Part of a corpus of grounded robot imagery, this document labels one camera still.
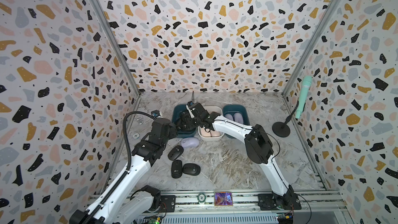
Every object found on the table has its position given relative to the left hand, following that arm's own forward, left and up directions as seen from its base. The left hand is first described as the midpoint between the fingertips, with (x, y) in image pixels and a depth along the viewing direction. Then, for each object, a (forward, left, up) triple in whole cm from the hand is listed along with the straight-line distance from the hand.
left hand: (173, 125), depth 78 cm
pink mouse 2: (+5, -16, -17) cm, 24 cm away
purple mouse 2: (+19, -32, -18) cm, 42 cm away
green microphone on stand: (+10, -66, -21) cm, 70 cm away
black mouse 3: (-16, -9, -18) cm, 25 cm away
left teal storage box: (+6, -1, -20) cm, 21 cm away
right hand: (+11, -7, -12) cm, 17 cm away
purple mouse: (0, -8, -19) cm, 20 cm away
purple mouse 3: (+18, -38, -19) cm, 47 cm away
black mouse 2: (-16, -1, -18) cm, 24 cm away
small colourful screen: (-30, -25, -20) cm, 43 cm away
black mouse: (-7, +1, -18) cm, 19 cm away
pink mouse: (+5, -22, -17) cm, 28 cm away
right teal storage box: (+28, -33, -21) cm, 48 cm away
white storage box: (+23, -25, -16) cm, 37 cm away
